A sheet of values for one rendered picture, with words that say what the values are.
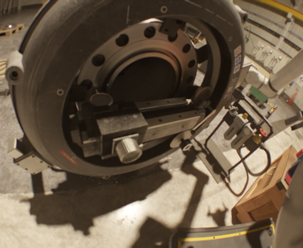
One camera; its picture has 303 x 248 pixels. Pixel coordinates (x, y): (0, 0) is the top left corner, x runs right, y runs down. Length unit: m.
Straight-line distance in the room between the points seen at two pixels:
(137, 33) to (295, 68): 0.66
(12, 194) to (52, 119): 0.79
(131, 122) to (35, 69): 0.20
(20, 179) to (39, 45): 0.89
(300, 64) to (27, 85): 0.85
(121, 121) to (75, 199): 0.68
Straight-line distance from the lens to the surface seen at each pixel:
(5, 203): 1.04
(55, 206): 0.90
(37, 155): 0.47
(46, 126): 0.32
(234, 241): 0.77
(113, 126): 0.27
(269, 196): 1.07
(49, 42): 0.23
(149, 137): 0.43
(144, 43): 0.41
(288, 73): 0.79
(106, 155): 0.30
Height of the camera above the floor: 0.85
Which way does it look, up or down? 42 degrees down
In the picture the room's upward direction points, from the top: 24 degrees clockwise
